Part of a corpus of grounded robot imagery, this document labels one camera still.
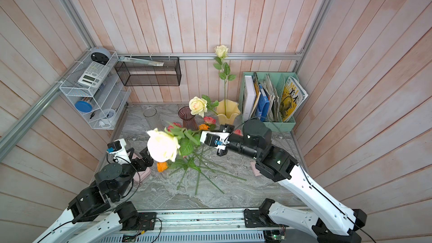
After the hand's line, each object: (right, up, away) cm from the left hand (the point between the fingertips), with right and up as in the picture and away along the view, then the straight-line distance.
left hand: (144, 149), depth 68 cm
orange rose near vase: (+22, +7, +39) cm, 45 cm away
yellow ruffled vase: (+37, +17, +25) cm, 48 cm away
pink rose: (+27, +12, +36) cm, 46 cm away
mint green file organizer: (+61, +25, +24) cm, 70 cm away
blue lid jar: (-32, +18, +8) cm, 38 cm away
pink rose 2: (+2, +8, +33) cm, 34 cm away
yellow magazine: (+76, +25, +28) cm, 85 cm away
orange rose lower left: (+16, -13, +20) cm, 29 cm away
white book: (+49, +25, +22) cm, 59 cm away
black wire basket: (-21, +40, +34) cm, 57 cm away
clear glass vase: (-5, +12, +24) cm, 27 cm away
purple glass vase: (+14, +11, +28) cm, 33 cm away
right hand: (+25, +10, -11) cm, 29 cm away
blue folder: (+57, +20, +25) cm, 65 cm away
